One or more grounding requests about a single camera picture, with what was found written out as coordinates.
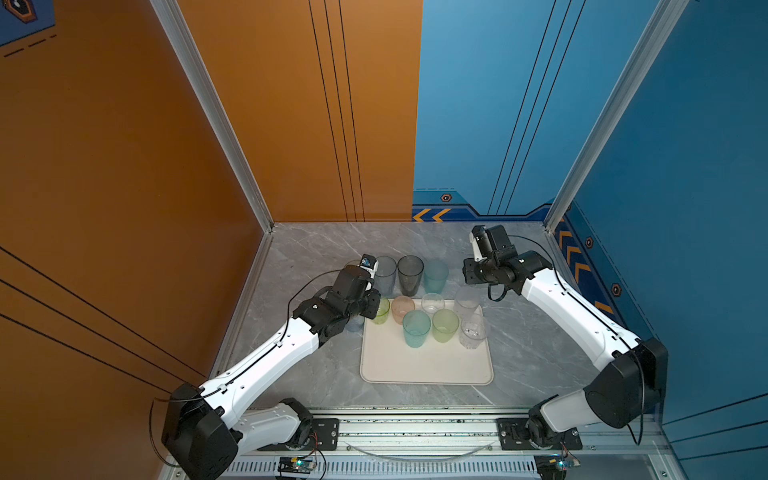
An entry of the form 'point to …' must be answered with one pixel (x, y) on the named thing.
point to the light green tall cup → (445, 323)
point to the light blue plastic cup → (355, 323)
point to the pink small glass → (400, 307)
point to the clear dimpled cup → (467, 299)
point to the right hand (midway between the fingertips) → (466, 269)
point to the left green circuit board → (295, 465)
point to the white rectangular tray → (386, 359)
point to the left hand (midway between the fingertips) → (374, 289)
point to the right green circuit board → (554, 466)
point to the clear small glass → (432, 302)
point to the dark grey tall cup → (410, 269)
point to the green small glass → (382, 312)
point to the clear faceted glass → (473, 329)
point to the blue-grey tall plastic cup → (385, 276)
